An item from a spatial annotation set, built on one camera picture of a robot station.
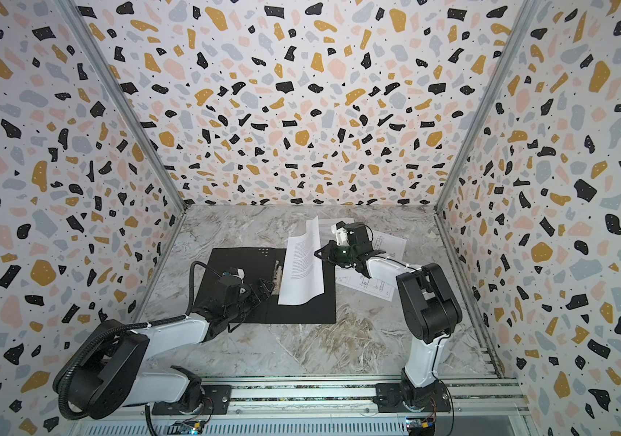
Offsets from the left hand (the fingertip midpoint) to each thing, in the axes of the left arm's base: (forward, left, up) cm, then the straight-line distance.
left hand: (268, 287), depth 89 cm
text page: (+8, -10, -7) cm, 15 cm away
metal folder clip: (+7, -1, -6) cm, 9 cm away
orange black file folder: (+13, +6, -6) cm, 15 cm away
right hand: (+10, -14, +7) cm, 18 cm away
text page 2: (+17, -19, +7) cm, 27 cm away
